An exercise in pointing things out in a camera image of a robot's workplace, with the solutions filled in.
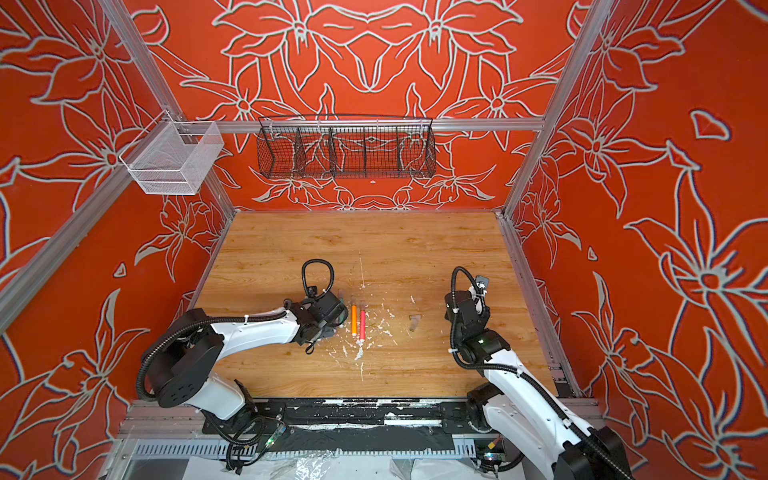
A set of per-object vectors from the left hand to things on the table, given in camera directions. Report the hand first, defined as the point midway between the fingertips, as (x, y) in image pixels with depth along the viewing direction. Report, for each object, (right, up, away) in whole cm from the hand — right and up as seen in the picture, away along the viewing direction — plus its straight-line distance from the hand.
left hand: (326, 325), depth 90 cm
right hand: (+40, +10, -7) cm, 42 cm away
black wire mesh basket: (+5, +58, +10) cm, 59 cm away
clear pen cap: (+28, +2, 0) cm, 28 cm away
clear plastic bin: (-49, +52, +2) cm, 72 cm away
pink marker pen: (+11, 0, -1) cm, 11 cm away
